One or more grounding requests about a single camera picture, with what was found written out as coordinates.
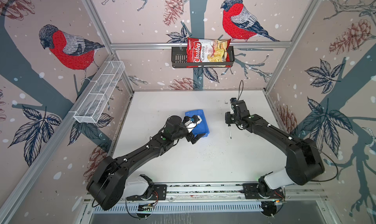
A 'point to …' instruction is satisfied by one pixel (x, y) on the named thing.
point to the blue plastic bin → (201, 126)
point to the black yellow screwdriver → (229, 125)
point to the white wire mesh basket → (100, 91)
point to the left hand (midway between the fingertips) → (199, 126)
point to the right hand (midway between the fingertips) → (225, 117)
